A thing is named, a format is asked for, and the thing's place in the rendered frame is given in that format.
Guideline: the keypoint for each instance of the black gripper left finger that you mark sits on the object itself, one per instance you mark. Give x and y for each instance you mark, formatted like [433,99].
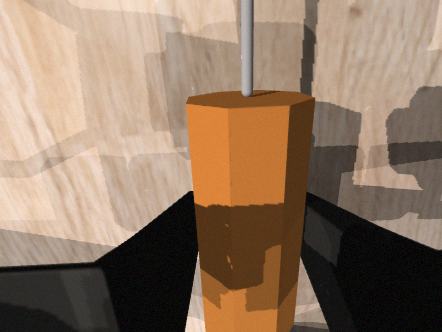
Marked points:
[144,285]

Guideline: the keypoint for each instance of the orange-brown tool handle with grey metal shaft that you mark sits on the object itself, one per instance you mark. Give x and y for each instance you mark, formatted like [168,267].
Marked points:
[250,153]

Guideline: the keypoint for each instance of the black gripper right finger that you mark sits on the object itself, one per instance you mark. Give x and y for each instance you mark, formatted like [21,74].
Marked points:
[367,278]

